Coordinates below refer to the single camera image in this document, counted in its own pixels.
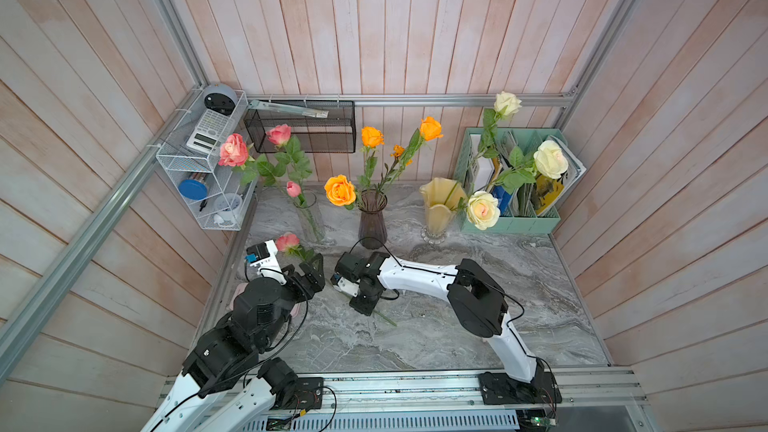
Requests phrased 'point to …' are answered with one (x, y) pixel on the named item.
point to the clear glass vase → (311, 229)
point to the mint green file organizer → (517, 208)
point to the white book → (481, 167)
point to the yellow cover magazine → (550, 192)
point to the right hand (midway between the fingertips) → (363, 303)
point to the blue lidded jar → (195, 187)
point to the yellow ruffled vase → (441, 196)
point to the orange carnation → (397, 152)
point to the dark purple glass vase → (372, 232)
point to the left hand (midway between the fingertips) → (310, 265)
